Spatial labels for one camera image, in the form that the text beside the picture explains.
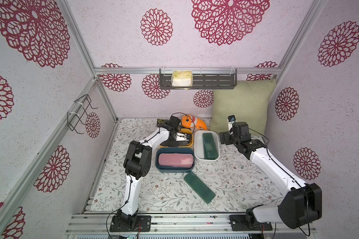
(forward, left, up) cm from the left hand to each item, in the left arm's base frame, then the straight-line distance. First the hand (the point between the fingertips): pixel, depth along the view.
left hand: (173, 137), depth 101 cm
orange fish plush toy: (+14, -11, +1) cm, 18 cm away
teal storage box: (-22, +8, -2) cm, 24 cm away
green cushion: (+15, -50, +16) cm, 55 cm away
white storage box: (-2, -18, -7) cm, 19 cm away
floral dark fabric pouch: (+17, +9, -4) cm, 20 cm away
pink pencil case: (-18, -3, 0) cm, 18 cm away
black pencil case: (-10, -2, +6) cm, 12 cm away
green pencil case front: (-33, -16, -5) cm, 37 cm away
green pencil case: (-11, -24, -1) cm, 27 cm away
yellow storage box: (+2, -12, -3) cm, 12 cm away
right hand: (-8, -33, +17) cm, 38 cm away
